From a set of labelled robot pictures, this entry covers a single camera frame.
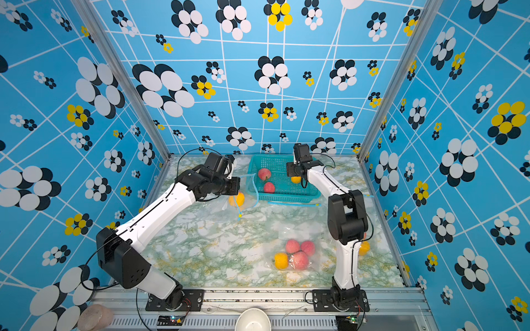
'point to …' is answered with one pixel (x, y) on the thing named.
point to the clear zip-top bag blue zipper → (284, 214)
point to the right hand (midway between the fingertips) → (298, 167)
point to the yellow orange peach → (281, 261)
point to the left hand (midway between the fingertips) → (243, 184)
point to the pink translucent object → (95, 318)
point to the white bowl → (252, 319)
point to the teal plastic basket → (267, 181)
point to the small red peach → (269, 188)
